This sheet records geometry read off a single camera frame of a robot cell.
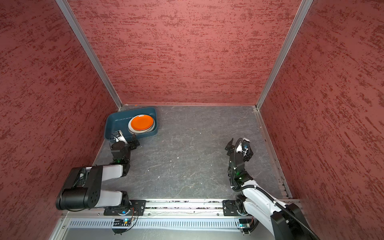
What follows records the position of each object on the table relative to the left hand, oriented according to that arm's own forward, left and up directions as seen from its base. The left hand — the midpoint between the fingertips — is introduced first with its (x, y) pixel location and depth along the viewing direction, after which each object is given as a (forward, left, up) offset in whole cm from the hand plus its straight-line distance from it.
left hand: (129, 139), depth 91 cm
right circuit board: (-42, -66, -7) cm, 79 cm away
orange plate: (+16, -3, -4) cm, 17 cm away
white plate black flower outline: (+9, +1, -4) cm, 10 cm away
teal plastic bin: (+20, +15, -7) cm, 26 cm away
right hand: (-6, -66, +5) cm, 67 cm away
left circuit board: (-42, -7, -9) cm, 44 cm away
